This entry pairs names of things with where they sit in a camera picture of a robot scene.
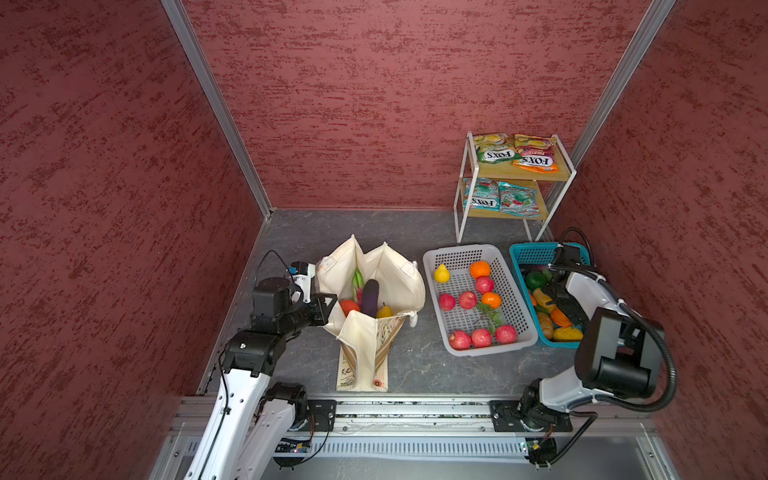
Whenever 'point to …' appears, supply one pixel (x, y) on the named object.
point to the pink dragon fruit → (357, 286)
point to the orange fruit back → (480, 268)
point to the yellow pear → (442, 275)
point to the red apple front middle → (481, 338)
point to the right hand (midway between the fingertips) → (560, 307)
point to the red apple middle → (468, 300)
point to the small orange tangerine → (492, 299)
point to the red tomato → (348, 305)
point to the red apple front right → (505, 334)
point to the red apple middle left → (447, 302)
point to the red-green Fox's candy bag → (518, 201)
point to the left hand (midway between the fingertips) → (335, 304)
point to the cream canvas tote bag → (365, 345)
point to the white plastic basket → (457, 259)
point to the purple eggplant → (370, 300)
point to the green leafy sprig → (494, 317)
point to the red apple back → (484, 284)
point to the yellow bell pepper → (541, 299)
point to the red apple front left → (460, 340)
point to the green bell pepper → (538, 279)
